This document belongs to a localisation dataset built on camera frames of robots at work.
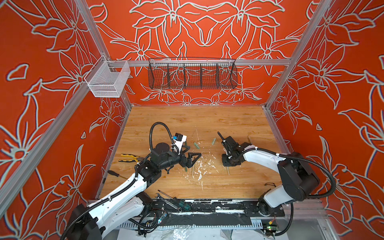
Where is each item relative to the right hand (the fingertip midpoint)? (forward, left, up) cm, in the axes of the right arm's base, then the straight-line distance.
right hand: (223, 162), depth 89 cm
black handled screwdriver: (-7, +62, +1) cm, 63 cm away
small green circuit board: (-33, -18, 0) cm, 37 cm away
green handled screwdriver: (-23, +24, +2) cm, 33 cm away
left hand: (-3, +17, +22) cm, 28 cm away
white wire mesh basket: (+45, +73, +31) cm, 91 cm away
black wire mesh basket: (+49, +17, +30) cm, 61 cm away
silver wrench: (-25, +26, +1) cm, 36 cm away
